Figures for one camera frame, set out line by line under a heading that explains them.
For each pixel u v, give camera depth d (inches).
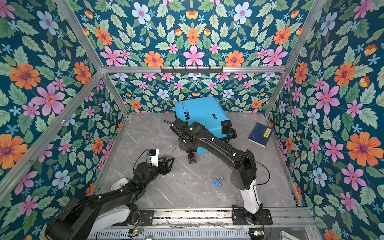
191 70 36.7
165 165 29.9
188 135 21.5
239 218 28.8
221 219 29.3
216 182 33.0
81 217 17.0
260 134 42.0
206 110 36.6
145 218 28.9
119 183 32.4
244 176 21.1
